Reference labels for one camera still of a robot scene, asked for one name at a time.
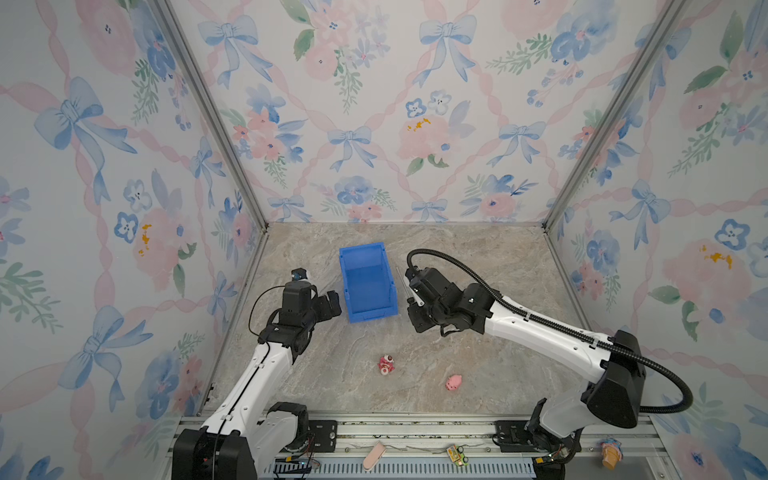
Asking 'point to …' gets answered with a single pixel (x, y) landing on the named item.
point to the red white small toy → (386, 364)
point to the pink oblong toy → (374, 457)
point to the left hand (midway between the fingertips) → (325, 297)
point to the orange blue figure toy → (611, 452)
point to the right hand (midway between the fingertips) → (413, 311)
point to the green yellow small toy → (455, 453)
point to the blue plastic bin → (370, 290)
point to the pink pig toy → (454, 382)
